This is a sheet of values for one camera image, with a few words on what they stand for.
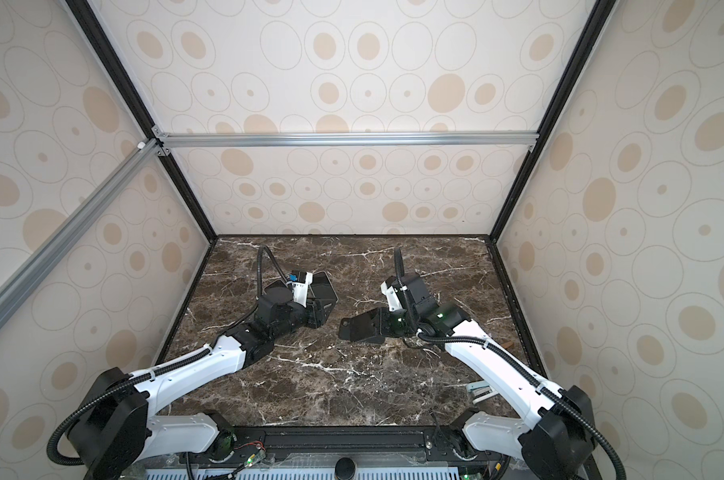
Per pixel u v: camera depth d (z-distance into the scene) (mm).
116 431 398
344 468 634
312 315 717
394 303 696
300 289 729
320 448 744
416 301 581
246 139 901
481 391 813
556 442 384
